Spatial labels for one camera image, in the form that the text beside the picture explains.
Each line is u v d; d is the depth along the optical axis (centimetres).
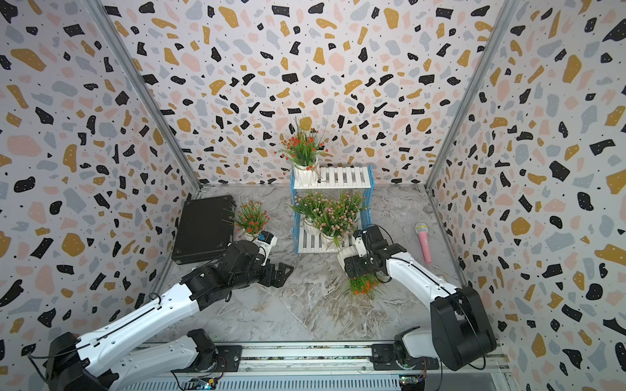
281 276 67
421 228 103
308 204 90
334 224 88
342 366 73
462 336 42
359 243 82
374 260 64
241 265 57
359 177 88
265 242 67
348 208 92
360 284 82
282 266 68
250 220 90
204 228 107
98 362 40
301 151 73
